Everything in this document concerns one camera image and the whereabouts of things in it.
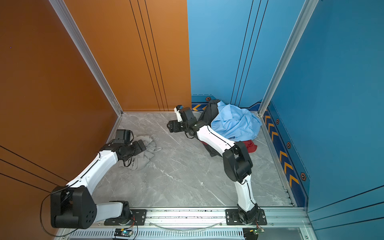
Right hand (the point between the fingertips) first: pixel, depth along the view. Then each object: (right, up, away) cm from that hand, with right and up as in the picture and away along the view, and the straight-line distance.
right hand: (171, 124), depth 89 cm
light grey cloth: (-18, -21, -1) cm, 28 cm away
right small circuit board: (+41, -52, -19) cm, 68 cm away
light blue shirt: (+42, 0, +8) cm, 42 cm away
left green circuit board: (-20, -52, -18) cm, 58 cm away
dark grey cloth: (+22, +5, +14) cm, 27 cm away
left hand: (-19, -14, -1) cm, 23 cm away
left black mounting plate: (-14, -47, -15) cm, 51 cm away
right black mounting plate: (+33, -46, -16) cm, 59 cm away
